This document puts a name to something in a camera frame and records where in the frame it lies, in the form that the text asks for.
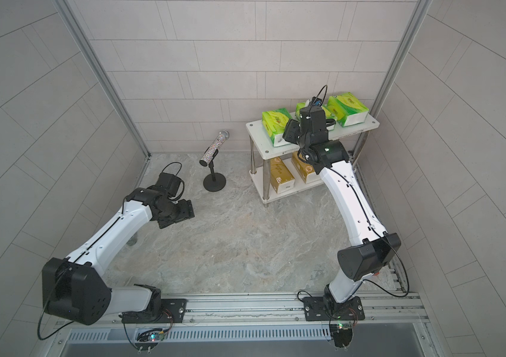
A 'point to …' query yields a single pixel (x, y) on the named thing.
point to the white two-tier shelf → (263, 151)
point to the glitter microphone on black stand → (213, 181)
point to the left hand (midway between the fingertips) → (191, 213)
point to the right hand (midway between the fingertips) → (290, 124)
